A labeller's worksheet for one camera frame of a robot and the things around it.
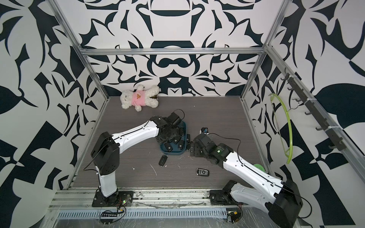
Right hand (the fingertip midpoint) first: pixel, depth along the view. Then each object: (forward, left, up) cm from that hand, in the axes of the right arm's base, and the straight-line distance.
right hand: (196, 146), depth 80 cm
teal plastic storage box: (+5, +12, -11) cm, 17 cm away
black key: (+4, +4, -7) cm, 9 cm away
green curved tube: (-8, -40, +14) cm, 44 cm away
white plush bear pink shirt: (+43, +35, -4) cm, 56 cm away
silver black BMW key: (-11, -3, -11) cm, 15 cm away
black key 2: (-4, +20, -11) cm, 23 cm away
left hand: (+9, +15, -2) cm, 18 cm away
